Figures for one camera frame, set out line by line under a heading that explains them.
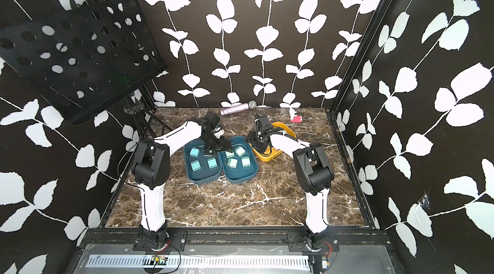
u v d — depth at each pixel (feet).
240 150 3.25
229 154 3.19
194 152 3.21
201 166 3.06
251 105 3.89
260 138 2.41
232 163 3.10
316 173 1.71
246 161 3.14
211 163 3.09
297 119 3.76
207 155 3.19
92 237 2.46
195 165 3.05
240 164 3.13
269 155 3.03
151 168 1.75
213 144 2.75
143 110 2.67
